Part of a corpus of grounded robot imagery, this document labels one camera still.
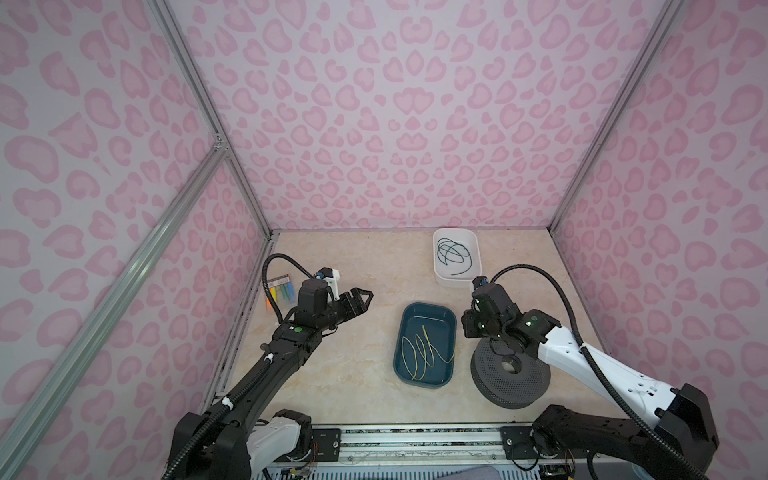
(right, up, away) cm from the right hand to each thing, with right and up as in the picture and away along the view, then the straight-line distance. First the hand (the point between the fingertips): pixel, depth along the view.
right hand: (465, 318), depth 80 cm
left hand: (-27, +6, +1) cm, 27 cm away
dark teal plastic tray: (-5, -5, +12) cm, 14 cm away
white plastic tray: (+9, +24, +33) cm, 42 cm away
